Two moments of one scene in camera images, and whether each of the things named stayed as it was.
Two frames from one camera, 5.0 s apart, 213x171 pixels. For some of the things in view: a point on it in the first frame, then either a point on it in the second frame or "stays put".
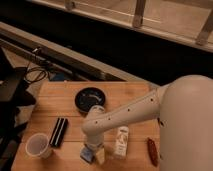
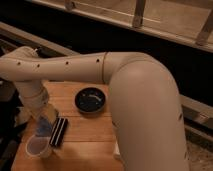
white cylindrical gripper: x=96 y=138 -> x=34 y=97
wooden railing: x=188 y=21 stays put
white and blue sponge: x=86 y=153 -> x=44 y=128
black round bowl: x=87 y=97 stays put
